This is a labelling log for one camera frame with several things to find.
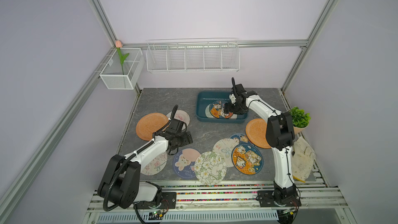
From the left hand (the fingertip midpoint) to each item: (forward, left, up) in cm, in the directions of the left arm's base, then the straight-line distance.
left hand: (186, 141), depth 88 cm
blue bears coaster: (+25, -21, -4) cm, 33 cm away
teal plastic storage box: (+36, -13, -4) cm, 39 cm away
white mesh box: (+32, +40, +25) cm, 57 cm away
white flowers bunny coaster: (-14, -13, -5) cm, 20 cm away
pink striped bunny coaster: (+22, +4, -5) cm, 23 cm away
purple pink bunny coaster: (-10, +2, -6) cm, 12 cm away
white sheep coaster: (+24, -14, -5) cm, 28 cm away
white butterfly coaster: (-3, -22, -6) cm, 23 cm away
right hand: (+20, -28, +1) cm, 34 cm away
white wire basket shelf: (+51, -3, +24) cm, 56 cm away
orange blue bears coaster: (-11, -34, -5) cm, 36 cm away
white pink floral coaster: (-11, +17, -6) cm, 21 cm away
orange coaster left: (+18, +25, -6) cm, 31 cm away
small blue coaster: (+2, -34, -5) cm, 34 cm away
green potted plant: (+4, -65, +10) cm, 66 cm away
